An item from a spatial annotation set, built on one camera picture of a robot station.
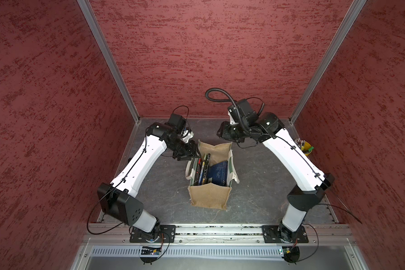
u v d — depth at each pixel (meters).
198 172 0.81
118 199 0.40
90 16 0.73
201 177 0.77
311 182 0.43
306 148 0.94
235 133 0.56
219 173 0.85
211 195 0.76
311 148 0.91
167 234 0.75
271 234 0.74
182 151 0.65
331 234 0.76
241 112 0.49
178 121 0.60
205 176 0.77
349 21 0.74
